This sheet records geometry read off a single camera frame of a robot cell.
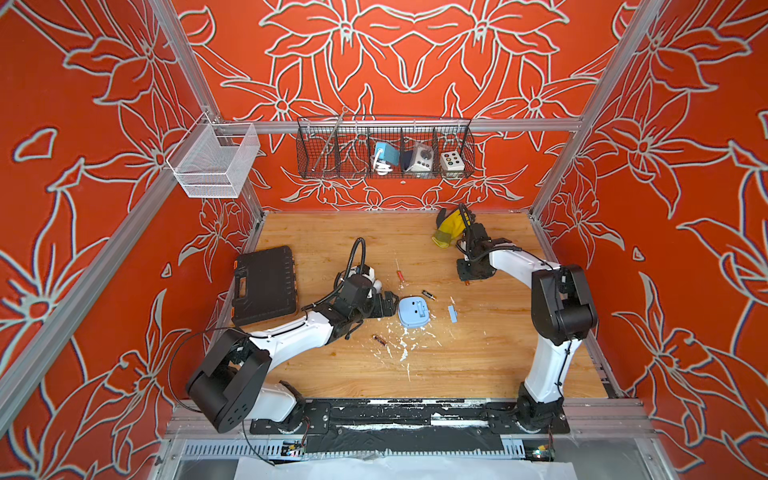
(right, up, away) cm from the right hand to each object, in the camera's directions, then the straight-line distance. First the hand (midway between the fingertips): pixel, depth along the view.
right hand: (460, 272), depth 98 cm
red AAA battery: (-20, -2, +2) cm, 20 cm away
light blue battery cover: (-4, -13, -7) cm, 15 cm away
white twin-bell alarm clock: (-32, +2, -21) cm, 39 cm away
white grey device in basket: (-14, +36, -8) cm, 39 cm away
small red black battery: (-27, -18, -12) cm, 35 cm away
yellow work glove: (0, +15, +13) cm, 20 cm away
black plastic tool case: (-65, -4, -4) cm, 65 cm away
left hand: (-25, -6, -12) cm, 28 cm away
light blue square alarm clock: (-17, -11, -10) cm, 23 cm away
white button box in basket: (-4, +34, -5) cm, 35 cm away
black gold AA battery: (-11, -7, -3) cm, 14 cm away
